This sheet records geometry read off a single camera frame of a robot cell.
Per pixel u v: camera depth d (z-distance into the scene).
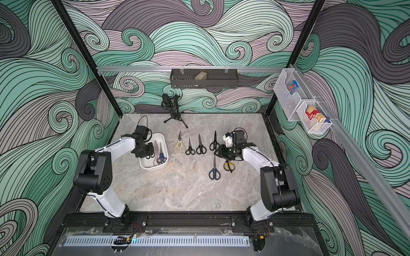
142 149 0.78
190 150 1.00
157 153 0.97
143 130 0.80
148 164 0.93
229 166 0.92
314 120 0.64
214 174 0.90
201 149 1.01
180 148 1.00
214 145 1.03
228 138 0.85
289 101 0.83
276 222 0.73
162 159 0.95
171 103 1.00
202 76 0.91
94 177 0.48
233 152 0.68
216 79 0.95
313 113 0.66
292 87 0.84
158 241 0.70
